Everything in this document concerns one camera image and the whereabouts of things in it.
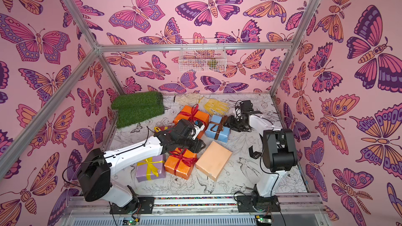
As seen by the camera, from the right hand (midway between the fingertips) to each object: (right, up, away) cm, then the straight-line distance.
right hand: (228, 124), depth 95 cm
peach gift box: (-10, -18, -12) cm, 24 cm away
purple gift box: (-46, -23, -19) cm, 54 cm away
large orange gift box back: (-23, +6, 0) cm, 24 cm away
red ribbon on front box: (-28, -13, -13) cm, 33 cm away
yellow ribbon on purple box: (-42, -19, -17) cm, 49 cm away
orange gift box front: (-27, -18, -15) cm, 35 cm away
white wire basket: (-14, +42, 0) cm, 44 cm away
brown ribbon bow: (-6, -1, -2) cm, 7 cm away
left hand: (-15, -8, -14) cm, 22 cm away
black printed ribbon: (+14, -17, -8) cm, 23 cm away
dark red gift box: (-40, -2, -1) cm, 40 cm away
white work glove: (-27, +17, +22) cm, 39 cm away
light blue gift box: (-4, -6, -4) cm, 8 cm away
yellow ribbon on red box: (-42, -3, -3) cm, 42 cm away
